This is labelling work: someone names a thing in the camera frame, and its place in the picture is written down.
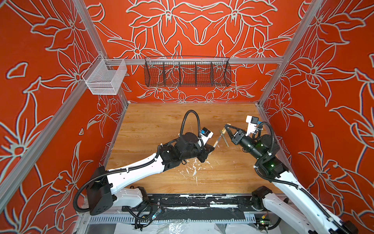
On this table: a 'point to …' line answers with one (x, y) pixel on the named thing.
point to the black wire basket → (187, 71)
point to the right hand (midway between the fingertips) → (223, 126)
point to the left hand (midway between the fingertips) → (213, 146)
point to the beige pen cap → (224, 130)
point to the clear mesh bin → (105, 76)
